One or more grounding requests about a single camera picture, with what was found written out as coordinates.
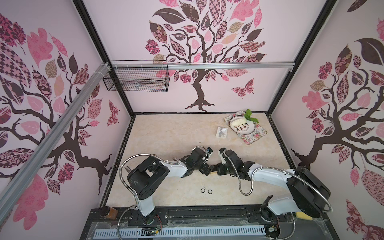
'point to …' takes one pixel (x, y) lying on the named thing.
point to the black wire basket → (138, 75)
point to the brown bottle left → (110, 212)
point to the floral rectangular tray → (258, 134)
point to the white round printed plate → (247, 127)
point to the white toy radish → (239, 121)
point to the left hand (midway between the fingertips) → (208, 164)
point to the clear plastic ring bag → (221, 132)
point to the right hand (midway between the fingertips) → (215, 167)
